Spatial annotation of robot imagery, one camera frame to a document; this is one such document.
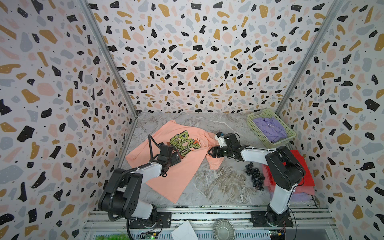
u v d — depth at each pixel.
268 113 1.17
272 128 1.10
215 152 0.86
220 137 0.88
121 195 0.43
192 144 1.01
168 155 0.75
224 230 0.72
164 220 0.73
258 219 0.74
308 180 0.82
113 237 0.66
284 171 0.50
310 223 0.75
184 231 0.68
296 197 0.80
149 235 0.70
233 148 0.78
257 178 0.82
